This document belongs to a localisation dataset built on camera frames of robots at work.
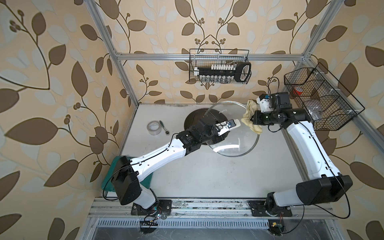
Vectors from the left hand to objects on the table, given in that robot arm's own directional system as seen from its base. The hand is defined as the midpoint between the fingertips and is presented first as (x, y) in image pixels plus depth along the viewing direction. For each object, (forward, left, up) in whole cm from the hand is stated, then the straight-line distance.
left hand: (224, 122), depth 72 cm
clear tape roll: (+17, +44, -29) cm, 56 cm away
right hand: (+5, -15, -3) cm, 16 cm away
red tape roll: (+19, -42, +4) cm, 46 cm away
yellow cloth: (+9, -15, +1) cm, 17 cm away
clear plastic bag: (+5, -46, +2) cm, 46 cm away
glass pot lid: (0, -12, -19) cm, 23 cm away
